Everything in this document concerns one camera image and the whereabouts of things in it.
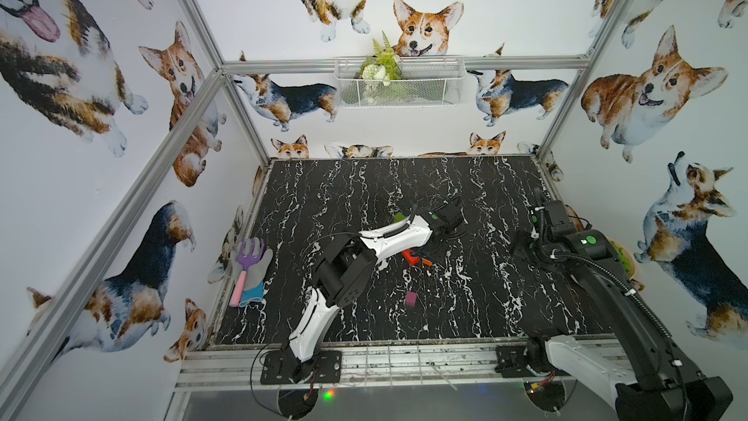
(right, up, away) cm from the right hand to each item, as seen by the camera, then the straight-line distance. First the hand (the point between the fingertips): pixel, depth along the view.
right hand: (517, 246), depth 76 cm
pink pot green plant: (+33, -4, +6) cm, 34 cm away
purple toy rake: (-79, -7, +17) cm, 81 cm away
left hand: (-18, -5, +14) cm, 24 cm away
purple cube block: (-27, -17, +8) cm, 33 cm away
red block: (-26, -7, +15) cm, 31 cm away
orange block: (-22, -6, +8) cm, 25 cm away
